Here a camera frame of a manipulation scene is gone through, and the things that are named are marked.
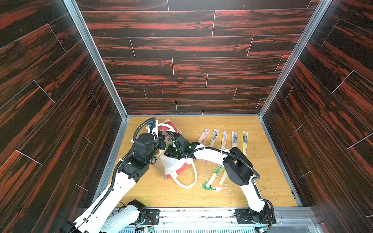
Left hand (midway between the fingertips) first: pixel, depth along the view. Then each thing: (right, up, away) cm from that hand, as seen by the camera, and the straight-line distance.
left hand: (162, 131), depth 72 cm
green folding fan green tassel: (+25, -32, +12) cm, 42 cm away
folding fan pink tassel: (+40, -7, +32) cm, 52 cm away
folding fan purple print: (+48, -4, +33) cm, 59 cm away
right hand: (0, -13, +20) cm, 24 cm away
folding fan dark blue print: (+55, -5, +33) cm, 64 cm away
